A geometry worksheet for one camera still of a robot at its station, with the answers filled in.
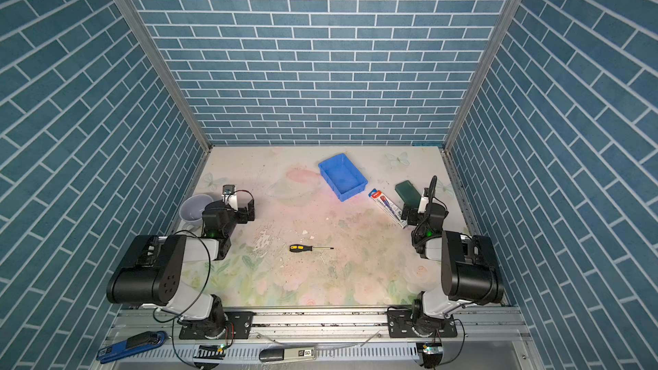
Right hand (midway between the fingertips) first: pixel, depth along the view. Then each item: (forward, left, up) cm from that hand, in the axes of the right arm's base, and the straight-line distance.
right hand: (421, 204), depth 95 cm
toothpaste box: (+1, +11, -4) cm, 12 cm away
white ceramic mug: (-11, +84, +1) cm, 85 cm away
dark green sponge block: (+8, +3, -4) cm, 9 cm away
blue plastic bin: (+14, +31, -4) cm, 34 cm away
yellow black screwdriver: (-19, +43, -3) cm, 47 cm away
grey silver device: (-49, +42, +1) cm, 65 cm away
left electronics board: (-50, +64, -8) cm, 81 cm away
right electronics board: (-45, 0, -10) cm, 46 cm away
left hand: (-5, +66, +3) cm, 66 cm away
